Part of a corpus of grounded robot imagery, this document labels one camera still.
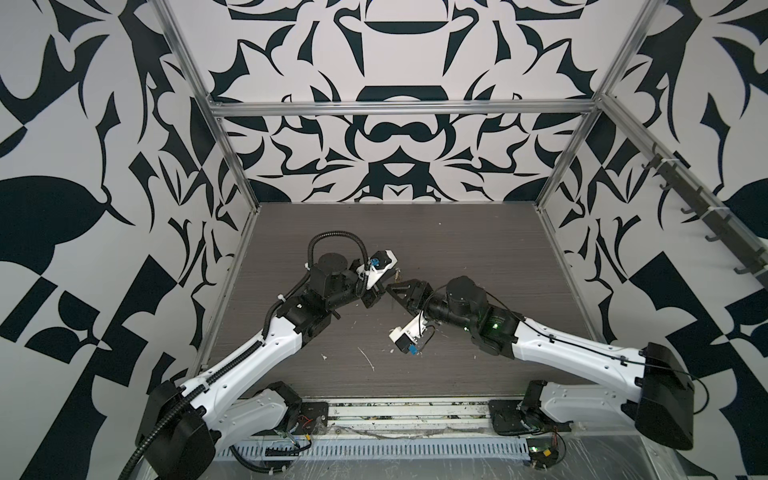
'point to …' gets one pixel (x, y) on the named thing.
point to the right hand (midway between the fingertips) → (394, 277)
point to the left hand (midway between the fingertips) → (393, 262)
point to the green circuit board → (542, 451)
